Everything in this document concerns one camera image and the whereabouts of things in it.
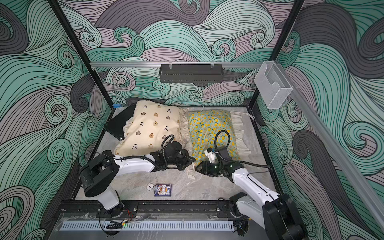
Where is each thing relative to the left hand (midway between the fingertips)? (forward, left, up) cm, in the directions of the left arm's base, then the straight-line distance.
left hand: (198, 158), depth 80 cm
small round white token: (-12, +27, -12) cm, 32 cm away
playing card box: (-14, +19, -9) cm, 26 cm away
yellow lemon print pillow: (+21, -11, -2) cm, 24 cm away
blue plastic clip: (+52, +66, -11) cm, 85 cm away
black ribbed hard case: (+26, +57, -5) cm, 62 cm away
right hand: (-5, +1, -5) cm, 7 cm away
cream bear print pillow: (+19, +33, -1) cm, 38 cm away
